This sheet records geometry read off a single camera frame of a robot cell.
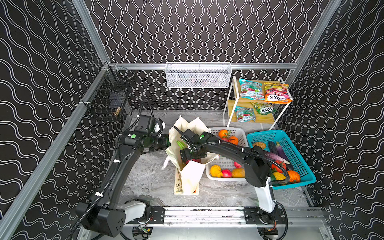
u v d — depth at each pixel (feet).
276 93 2.61
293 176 2.67
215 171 2.76
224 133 3.07
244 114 3.00
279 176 2.70
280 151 3.11
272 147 3.17
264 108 3.19
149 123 1.86
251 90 2.66
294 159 2.87
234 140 3.12
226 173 2.69
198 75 4.38
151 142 1.95
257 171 1.62
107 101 3.06
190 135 2.30
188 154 2.53
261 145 3.11
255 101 2.96
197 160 2.64
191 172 2.10
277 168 2.83
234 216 2.49
